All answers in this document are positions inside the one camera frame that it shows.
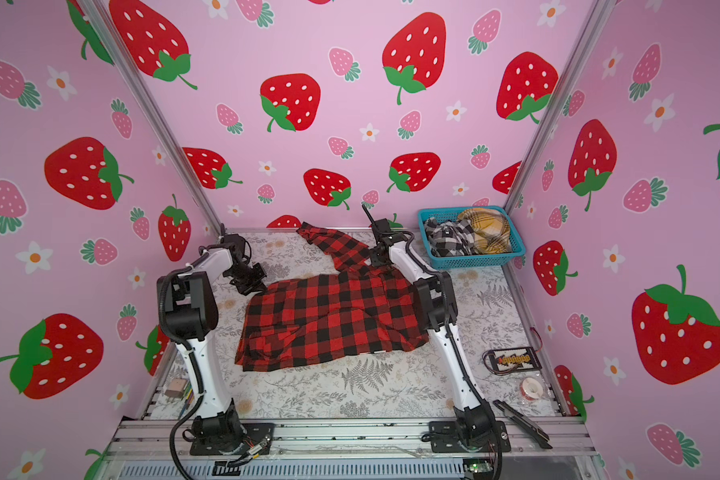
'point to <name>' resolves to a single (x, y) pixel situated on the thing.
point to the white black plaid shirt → (452, 238)
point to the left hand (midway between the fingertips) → (268, 284)
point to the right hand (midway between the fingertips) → (381, 257)
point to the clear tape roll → (531, 389)
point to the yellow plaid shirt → (490, 230)
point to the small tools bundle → (179, 387)
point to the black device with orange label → (504, 360)
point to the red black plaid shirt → (295, 319)
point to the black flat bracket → (529, 428)
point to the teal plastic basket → (450, 214)
